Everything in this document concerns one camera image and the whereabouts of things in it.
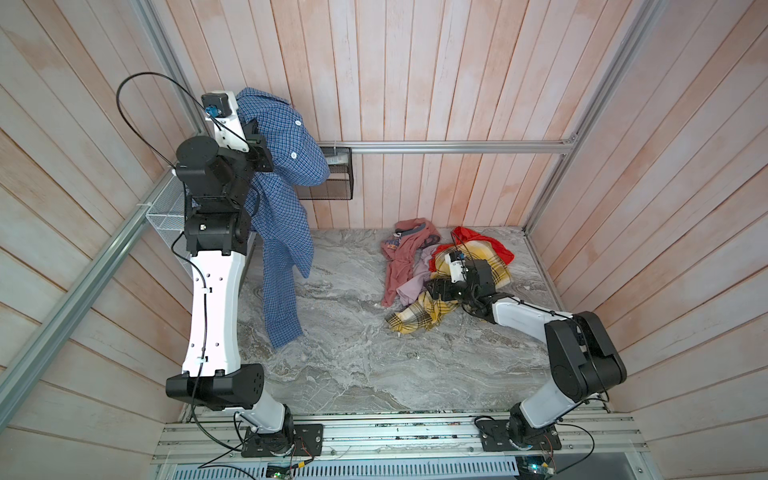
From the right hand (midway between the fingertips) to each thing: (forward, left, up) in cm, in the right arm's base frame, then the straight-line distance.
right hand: (435, 280), depth 94 cm
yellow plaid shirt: (-10, +4, -3) cm, 11 cm away
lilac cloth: (-2, +9, -3) cm, 10 cm away
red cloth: (+23, -13, -3) cm, 26 cm away
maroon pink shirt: (+14, +11, -2) cm, 18 cm away
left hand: (+1, +41, +51) cm, 65 cm away
